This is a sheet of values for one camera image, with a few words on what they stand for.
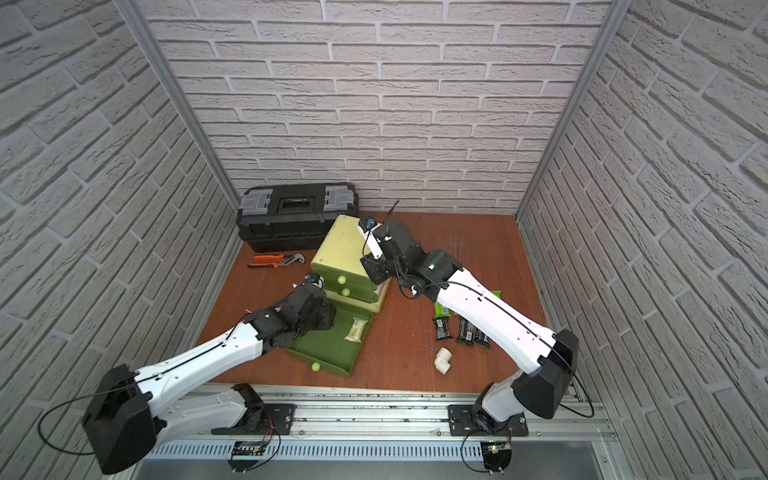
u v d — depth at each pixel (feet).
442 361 2.66
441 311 3.02
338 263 2.60
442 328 2.87
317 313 2.10
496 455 2.29
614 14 2.27
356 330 2.87
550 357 1.32
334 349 2.86
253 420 2.16
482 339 2.81
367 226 2.00
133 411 1.27
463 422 2.42
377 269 2.07
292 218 3.17
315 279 2.44
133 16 2.29
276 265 3.38
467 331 2.87
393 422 2.49
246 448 2.38
